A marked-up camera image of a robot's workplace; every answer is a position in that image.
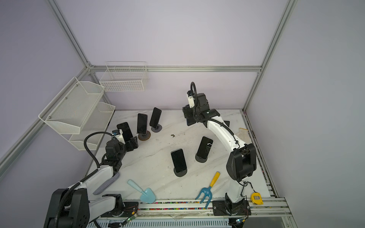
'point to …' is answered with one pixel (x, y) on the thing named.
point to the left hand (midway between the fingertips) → (129, 139)
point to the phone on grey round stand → (155, 117)
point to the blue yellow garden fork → (207, 191)
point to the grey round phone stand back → (158, 128)
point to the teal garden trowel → (148, 195)
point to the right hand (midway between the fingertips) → (186, 106)
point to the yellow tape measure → (256, 198)
